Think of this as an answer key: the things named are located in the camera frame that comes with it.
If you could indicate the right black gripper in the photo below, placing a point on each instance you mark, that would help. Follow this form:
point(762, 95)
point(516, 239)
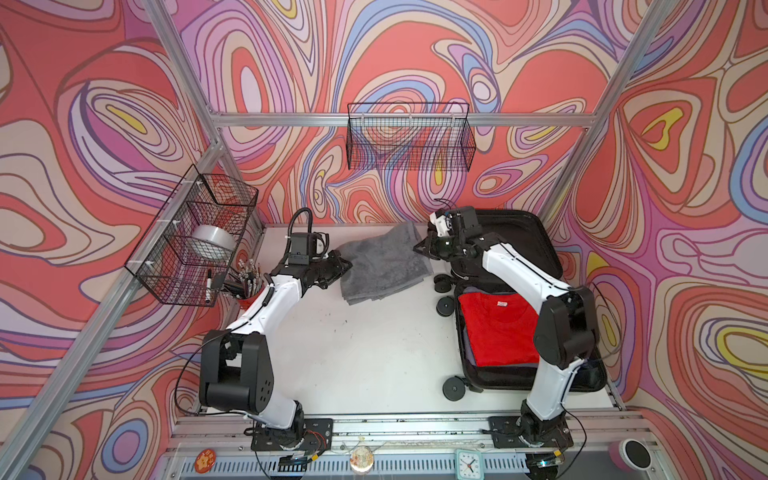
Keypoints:
point(431, 250)

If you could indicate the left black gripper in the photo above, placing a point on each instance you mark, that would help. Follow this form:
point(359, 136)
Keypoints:
point(338, 267)

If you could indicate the grey towel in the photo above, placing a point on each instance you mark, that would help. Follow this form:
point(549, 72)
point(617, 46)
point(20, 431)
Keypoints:
point(383, 265)

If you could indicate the black suitcase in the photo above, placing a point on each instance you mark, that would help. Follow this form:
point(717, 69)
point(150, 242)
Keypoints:
point(526, 233)

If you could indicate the red t-shirt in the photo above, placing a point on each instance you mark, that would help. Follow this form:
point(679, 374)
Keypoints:
point(500, 329)

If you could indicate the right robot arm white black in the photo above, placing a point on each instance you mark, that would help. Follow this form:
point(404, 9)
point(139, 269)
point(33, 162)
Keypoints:
point(567, 329)

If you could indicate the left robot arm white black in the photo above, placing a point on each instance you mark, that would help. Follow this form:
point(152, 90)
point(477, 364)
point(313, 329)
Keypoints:
point(236, 372)

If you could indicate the red pen cup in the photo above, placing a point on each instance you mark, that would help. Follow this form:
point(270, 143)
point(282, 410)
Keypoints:
point(251, 292)

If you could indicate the round clear badge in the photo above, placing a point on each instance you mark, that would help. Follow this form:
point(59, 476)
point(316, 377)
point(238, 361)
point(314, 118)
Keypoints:
point(361, 460)

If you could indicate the red round sticker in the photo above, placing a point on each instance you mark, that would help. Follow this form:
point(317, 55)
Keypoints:
point(205, 461)

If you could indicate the small teal clock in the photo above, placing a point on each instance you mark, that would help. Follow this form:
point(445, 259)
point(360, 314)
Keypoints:
point(469, 465)

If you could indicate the pink tape roll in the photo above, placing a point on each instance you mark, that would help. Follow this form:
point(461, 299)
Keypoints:
point(630, 455)

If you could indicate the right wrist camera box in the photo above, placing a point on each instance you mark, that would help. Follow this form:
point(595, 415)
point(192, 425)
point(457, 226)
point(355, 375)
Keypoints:
point(442, 222)

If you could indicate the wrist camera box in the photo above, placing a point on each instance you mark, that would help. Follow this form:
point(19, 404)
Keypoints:
point(307, 247)
point(442, 222)

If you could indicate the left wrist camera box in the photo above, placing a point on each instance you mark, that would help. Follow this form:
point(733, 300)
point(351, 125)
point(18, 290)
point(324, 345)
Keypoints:
point(307, 247)

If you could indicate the back black wire basket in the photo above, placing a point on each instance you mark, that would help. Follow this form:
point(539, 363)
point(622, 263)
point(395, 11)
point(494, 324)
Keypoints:
point(410, 136)

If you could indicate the black wire basket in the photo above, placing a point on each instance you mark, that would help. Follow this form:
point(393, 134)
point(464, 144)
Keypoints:
point(188, 253)
point(410, 136)

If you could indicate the silver duct tape roll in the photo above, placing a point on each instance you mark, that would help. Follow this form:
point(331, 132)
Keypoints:
point(212, 243)

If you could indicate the left black wire basket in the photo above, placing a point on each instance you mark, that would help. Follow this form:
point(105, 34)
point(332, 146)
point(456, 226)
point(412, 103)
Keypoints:
point(188, 253)

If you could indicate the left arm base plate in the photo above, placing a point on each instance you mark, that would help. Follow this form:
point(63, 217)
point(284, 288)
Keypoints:
point(313, 435)

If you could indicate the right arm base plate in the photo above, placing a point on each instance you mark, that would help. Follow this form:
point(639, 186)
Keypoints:
point(527, 431)

